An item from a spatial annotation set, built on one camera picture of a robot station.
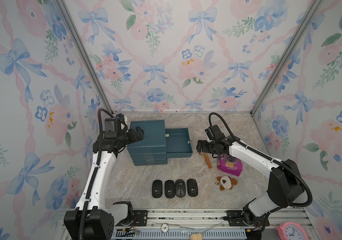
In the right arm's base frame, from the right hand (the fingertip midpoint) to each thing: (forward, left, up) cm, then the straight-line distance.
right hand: (204, 147), depth 88 cm
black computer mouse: (-21, +27, -8) cm, 35 cm away
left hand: (-1, +37, +15) cm, 40 cm away
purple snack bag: (-9, -15, -5) cm, 18 cm away
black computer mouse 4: (-21, +8, -8) cm, 24 cm away
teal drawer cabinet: (-8, +29, +10) cm, 32 cm away
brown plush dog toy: (-18, -11, -9) cm, 23 cm away
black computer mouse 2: (-22, +20, -9) cm, 31 cm away
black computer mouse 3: (-21, +14, -8) cm, 27 cm away
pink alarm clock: (-39, -36, -9) cm, 54 cm away
